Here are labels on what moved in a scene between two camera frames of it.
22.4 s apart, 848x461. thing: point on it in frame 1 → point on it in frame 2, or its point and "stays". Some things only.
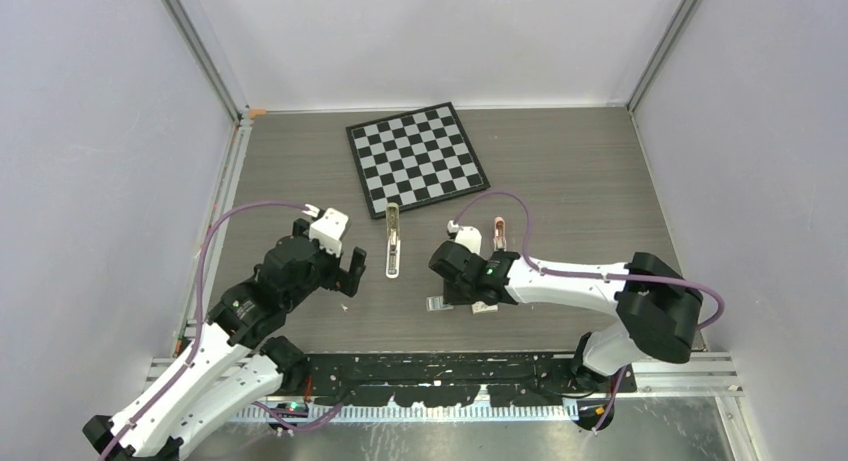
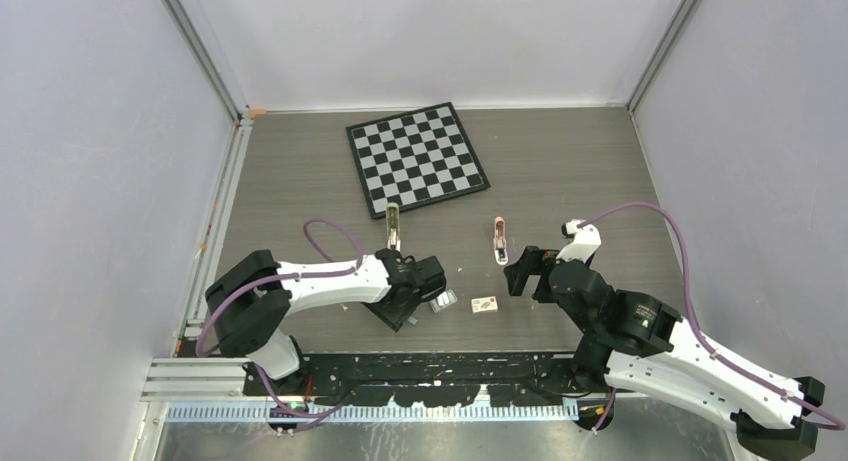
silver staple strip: (436, 303) stays
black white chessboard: (415, 158) stays
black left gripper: (345, 281) → (396, 319)
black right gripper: (454, 298) → (533, 261)
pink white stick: (499, 235) stays
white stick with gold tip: (393, 262) stays
